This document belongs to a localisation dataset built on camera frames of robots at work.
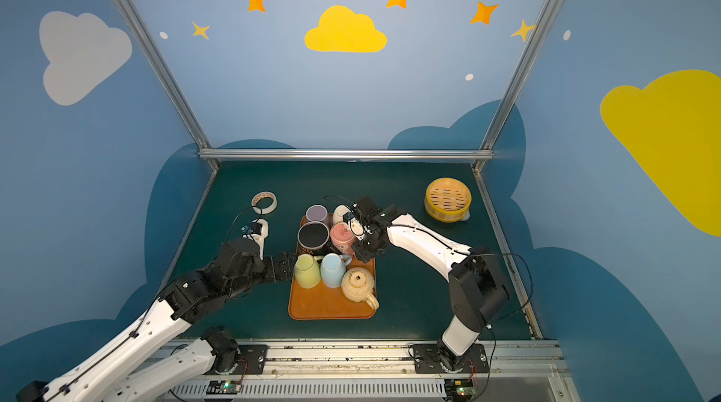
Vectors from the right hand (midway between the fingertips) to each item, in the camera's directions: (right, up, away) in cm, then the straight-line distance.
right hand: (368, 247), depth 86 cm
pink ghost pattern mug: (-8, +3, 0) cm, 8 cm away
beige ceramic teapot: (-3, -9, -8) cm, 12 cm away
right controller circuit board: (+23, -34, -15) cm, 44 cm away
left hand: (-21, 0, -12) cm, 25 cm away
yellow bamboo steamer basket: (+30, +14, +17) cm, 37 cm away
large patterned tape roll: (-40, +10, +19) cm, 45 cm away
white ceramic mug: (-10, +10, +7) cm, 16 cm away
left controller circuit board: (-37, -32, -16) cm, 52 cm away
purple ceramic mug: (-18, +10, +9) cm, 22 cm away
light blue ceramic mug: (-11, -5, -6) cm, 13 cm away
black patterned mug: (-18, +3, +1) cm, 18 cm away
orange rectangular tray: (-13, -17, -2) cm, 21 cm away
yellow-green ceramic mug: (-18, -5, -6) cm, 20 cm away
